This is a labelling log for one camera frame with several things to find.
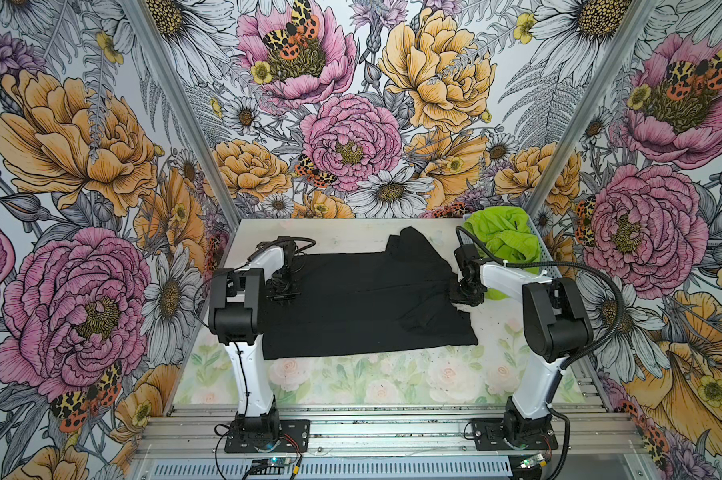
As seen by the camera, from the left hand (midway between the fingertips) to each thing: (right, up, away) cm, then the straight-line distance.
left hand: (284, 308), depth 96 cm
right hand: (+55, 0, +1) cm, 55 cm away
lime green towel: (+76, +25, +13) cm, 81 cm away
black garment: (+27, +2, -2) cm, 27 cm away
